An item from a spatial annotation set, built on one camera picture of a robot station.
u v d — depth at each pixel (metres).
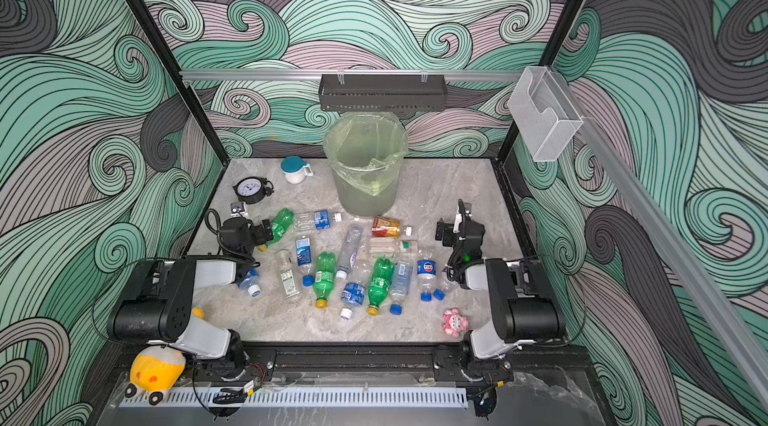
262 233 0.86
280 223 0.95
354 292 0.80
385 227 0.95
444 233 0.86
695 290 0.48
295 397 0.70
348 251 0.94
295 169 1.08
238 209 0.81
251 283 0.84
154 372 0.66
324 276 0.83
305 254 0.88
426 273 0.84
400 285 0.83
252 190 1.07
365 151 1.02
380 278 0.83
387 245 0.95
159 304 0.45
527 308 0.44
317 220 0.95
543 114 0.79
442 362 0.73
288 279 0.83
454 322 0.76
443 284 0.85
